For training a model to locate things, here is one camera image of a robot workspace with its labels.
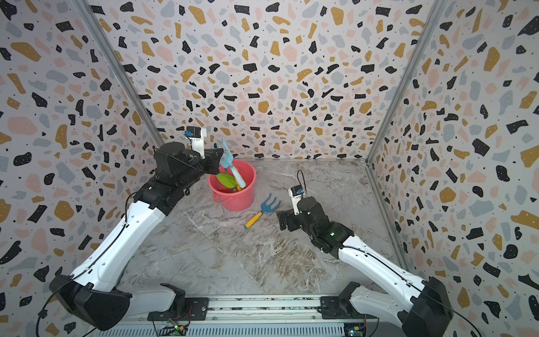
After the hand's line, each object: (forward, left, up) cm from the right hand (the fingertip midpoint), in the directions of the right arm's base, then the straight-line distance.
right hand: (288, 209), depth 77 cm
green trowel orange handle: (+20, +28, -8) cm, 35 cm away
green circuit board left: (-36, +39, -22) cm, 57 cm away
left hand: (+10, +21, +21) cm, 31 cm away
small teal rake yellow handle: (+13, +12, -21) cm, 27 cm away
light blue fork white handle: (+10, +22, +15) cm, 28 cm away
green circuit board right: (-33, -23, -23) cm, 46 cm away
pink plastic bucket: (+8, +22, -6) cm, 24 cm away
